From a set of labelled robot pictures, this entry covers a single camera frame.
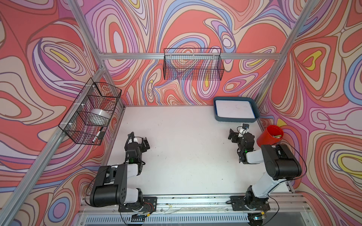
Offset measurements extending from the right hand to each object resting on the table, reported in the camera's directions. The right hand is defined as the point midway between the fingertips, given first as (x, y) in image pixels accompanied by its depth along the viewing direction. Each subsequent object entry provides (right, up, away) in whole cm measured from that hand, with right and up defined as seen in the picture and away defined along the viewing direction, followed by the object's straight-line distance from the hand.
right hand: (237, 133), depth 96 cm
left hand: (-66, -5, -5) cm, 67 cm away
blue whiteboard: (+5, +18, +17) cm, 25 cm away
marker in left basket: (-83, 0, -24) cm, 86 cm away
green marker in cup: (+21, -1, -10) cm, 24 cm away
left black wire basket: (-87, +10, -24) cm, 91 cm away
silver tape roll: (-81, +12, -24) cm, 85 cm away
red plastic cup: (+16, 0, -12) cm, 20 cm away
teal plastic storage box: (+22, +25, +22) cm, 39 cm away
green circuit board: (-61, -42, -24) cm, 78 cm away
